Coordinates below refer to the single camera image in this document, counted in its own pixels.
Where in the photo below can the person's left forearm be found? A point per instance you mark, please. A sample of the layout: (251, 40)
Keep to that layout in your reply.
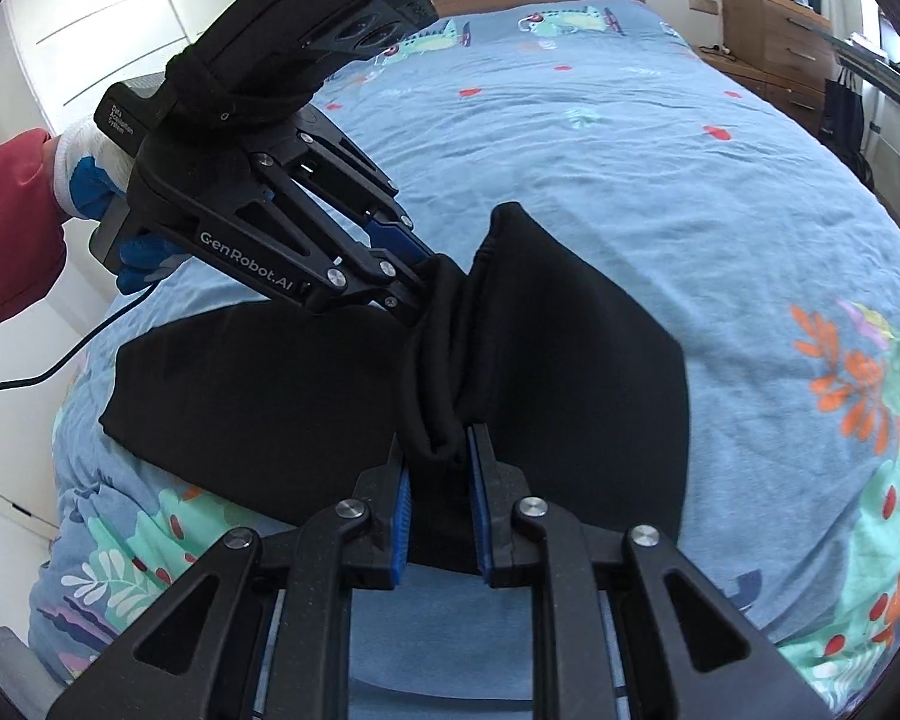
(7, 240)

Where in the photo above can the person's left hand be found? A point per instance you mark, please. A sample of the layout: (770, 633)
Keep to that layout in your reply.
(82, 172)

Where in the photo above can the glass top desk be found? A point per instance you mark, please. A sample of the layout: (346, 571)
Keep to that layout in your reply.
(885, 71)

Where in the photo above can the black pants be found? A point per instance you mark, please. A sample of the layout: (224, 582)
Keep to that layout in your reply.
(570, 390)

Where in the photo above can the white wardrobe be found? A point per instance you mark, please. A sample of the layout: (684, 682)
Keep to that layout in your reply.
(82, 15)

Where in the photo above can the bed with blue patterned cover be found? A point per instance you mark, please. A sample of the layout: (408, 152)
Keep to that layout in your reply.
(607, 165)

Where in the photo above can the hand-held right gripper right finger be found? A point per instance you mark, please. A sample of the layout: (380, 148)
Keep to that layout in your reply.
(484, 517)

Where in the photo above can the wooden dresser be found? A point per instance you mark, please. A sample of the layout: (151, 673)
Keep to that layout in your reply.
(772, 37)

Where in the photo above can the black bag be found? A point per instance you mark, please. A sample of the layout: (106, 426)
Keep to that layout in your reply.
(846, 120)

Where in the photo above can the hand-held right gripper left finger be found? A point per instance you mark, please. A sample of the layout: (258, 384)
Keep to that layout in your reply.
(400, 517)

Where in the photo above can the beige wall socket plate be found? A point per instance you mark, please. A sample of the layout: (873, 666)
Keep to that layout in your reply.
(703, 3)

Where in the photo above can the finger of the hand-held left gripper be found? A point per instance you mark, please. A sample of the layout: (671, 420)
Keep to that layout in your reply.
(375, 277)
(360, 180)

